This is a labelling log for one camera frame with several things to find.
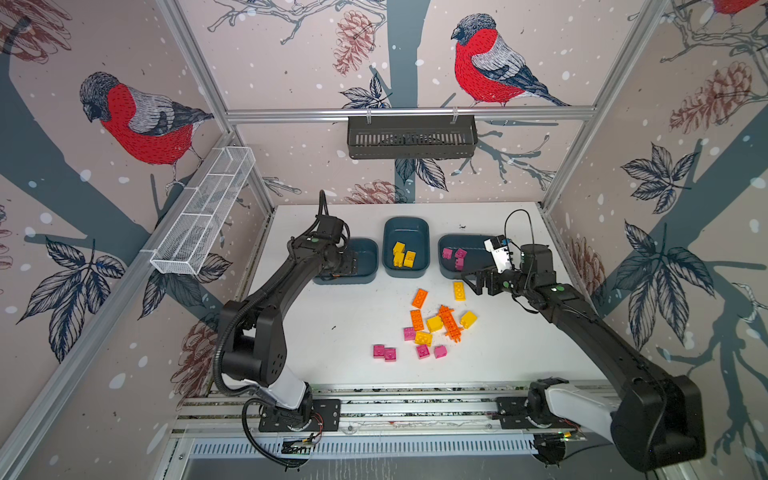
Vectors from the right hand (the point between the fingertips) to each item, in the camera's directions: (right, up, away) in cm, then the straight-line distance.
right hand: (472, 274), depth 82 cm
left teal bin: (-32, +5, +25) cm, 41 cm away
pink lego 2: (-26, -22, +2) cm, 35 cm away
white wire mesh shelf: (-74, +17, -4) cm, 76 cm away
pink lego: (-9, -22, 0) cm, 24 cm away
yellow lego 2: (-17, +2, +21) cm, 27 cm away
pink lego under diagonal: (-18, -18, +4) cm, 26 cm away
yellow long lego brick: (-1, -8, +13) cm, 15 cm away
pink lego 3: (0, +1, +17) cm, 18 cm away
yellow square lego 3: (-21, +5, +22) cm, 30 cm away
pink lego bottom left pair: (-24, -23, +2) cm, 33 cm away
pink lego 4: (-3, +4, +21) cm, 22 cm away
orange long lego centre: (-15, -15, +8) cm, 23 cm away
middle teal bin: (-18, +7, +25) cm, 31 cm away
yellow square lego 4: (-21, +1, +19) cm, 28 cm away
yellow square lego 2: (-10, -16, +6) cm, 20 cm away
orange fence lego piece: (-6, -14, +8) cm, 17 cm away
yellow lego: (-14, -19, +4) cm, 24 cm away
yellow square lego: (+1, -15, +7) cm, 16 cm away
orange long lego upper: (-14, -10, +13) cm, 21 cm away
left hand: (-37, +2, +6) cm, 38 cm away
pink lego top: (+1, +4, +21) cm, 22 cm away
